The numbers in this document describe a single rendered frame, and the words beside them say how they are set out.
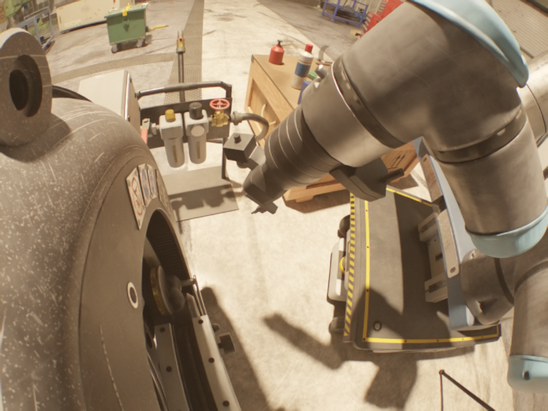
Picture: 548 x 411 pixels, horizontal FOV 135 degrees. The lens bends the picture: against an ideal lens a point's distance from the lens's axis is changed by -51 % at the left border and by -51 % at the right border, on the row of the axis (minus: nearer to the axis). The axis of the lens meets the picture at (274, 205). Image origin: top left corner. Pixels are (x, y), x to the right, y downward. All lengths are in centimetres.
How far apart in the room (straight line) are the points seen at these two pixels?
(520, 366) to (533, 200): 27
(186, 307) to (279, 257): 67
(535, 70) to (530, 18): 905
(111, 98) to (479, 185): 39
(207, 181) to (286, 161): 102
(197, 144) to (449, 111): 86
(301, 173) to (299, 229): 93
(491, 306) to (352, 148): 47
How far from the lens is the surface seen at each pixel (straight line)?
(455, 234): 63
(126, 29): 332
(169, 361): 42
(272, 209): 31
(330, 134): 18
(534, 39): 904
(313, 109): 18
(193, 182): 124
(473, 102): 15
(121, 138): 15
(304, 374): 102
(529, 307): 44
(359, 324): 75
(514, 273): 53
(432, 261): 102
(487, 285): 55
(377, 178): 25
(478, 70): 15
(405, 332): 86
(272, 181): 27
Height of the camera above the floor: 96
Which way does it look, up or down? 54 degrees down
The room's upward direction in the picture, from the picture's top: 19 degrees clockwise
